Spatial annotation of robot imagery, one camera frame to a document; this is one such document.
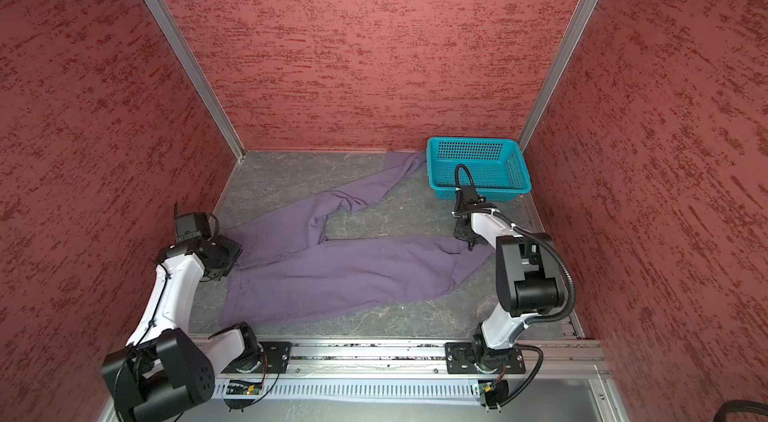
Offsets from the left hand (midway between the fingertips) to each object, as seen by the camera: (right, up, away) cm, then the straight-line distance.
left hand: (240, 259), depth 82 cm
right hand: (+69, +3, +12) cm, 70 cm away
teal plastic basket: (+86, +28, +35) cm, 97 cm away
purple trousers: (+11, -4, +6) cm, 14 cm away
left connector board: (+7, -29, -11) cm, 32 cm away
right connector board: (+68, -30, -12) cm, 75 cm away
